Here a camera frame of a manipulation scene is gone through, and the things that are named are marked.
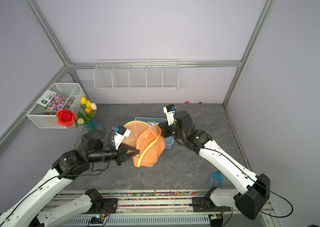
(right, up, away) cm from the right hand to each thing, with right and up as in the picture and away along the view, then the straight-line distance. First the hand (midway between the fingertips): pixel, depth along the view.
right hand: (159, 123), depth 72 cm
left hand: (-9, -13, -11) cm, 19 cm away
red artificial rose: (-43, +3, -6) cm, 44 cm away
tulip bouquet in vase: (-43, +4, +10) cm, 45 cm away
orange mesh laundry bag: (-5, -7, -8) cm, 11 cm away
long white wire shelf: (-17, +34, +27) cm, 47 cm away
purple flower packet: (-56, +11, +2) cm, 57 cm away
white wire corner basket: (-59, +3, -4) cm, 59 cm away
